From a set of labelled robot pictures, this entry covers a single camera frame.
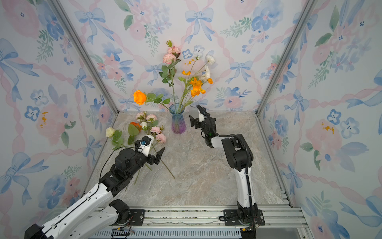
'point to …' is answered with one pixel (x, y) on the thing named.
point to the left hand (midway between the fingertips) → (155, 142)
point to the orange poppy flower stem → (193, 87)
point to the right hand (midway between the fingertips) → (196, 112)
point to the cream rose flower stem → (117, 140)
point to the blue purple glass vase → (178, 126)
